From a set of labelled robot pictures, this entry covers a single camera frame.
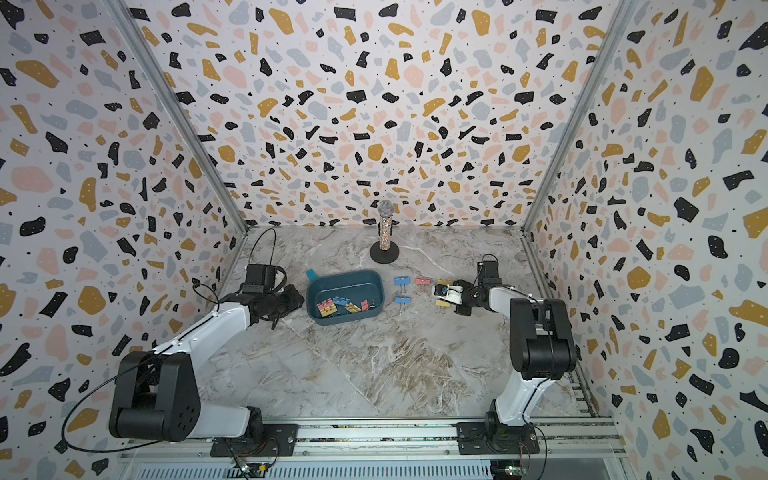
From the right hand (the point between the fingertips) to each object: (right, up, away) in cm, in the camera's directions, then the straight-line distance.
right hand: (449, 292), depth 98 cm
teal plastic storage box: (-35, -2, +2) cm, 35 cm away
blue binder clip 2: (-16, -2, 0) cm, 16 cm away
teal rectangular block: (-48, +5, +8) cm, 49 cm away
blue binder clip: (-16, +3, +7) cm, 17 cm away
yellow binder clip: (0, +3, +8) cm, 8 cm away
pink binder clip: (-9, +3, +6) cm, 11 cm away
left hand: (-45, -1, -8) cm, 46 cm away
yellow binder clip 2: (-2, -4, 0) cm, 4 cm away
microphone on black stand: (-22, +14, +11) cm, 28 cm away
